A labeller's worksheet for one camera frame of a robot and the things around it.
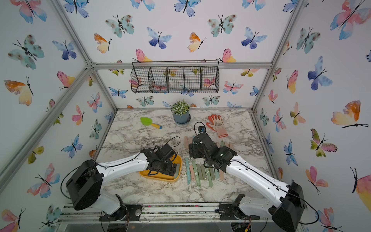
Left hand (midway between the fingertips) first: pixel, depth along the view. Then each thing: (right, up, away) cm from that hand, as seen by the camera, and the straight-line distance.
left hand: (170, 169), depth 85 cm
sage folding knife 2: (+25, -2, +4) cm, 25 cm away
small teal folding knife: (+27, -3, +2) cm, 28 cm away
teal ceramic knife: (+10, -3, +2) cm, 11 cm away
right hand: (+15, +16, -9) cm, 24 cm away
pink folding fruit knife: (+8, +14, +16) cm, 23 cm away
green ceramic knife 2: (+23, -6, 0) cm, 24 cm away
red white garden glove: (+32, +25, +24) cm, 47 cm away
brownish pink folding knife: (+13, -3, +2) cm, 13 cm away
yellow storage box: (+5, +10, -14) cm, 17 cm away
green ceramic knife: (+15, -4, +2) cm, 16 cm away
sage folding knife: (+19, -2, +4) cm, 20 cm away
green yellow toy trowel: (-22, +28, +29) cm, 46 cm away
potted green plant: (+5, +36, +15) cm, 39 cm away
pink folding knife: (+30, -4, +2) cm, 30 cm away
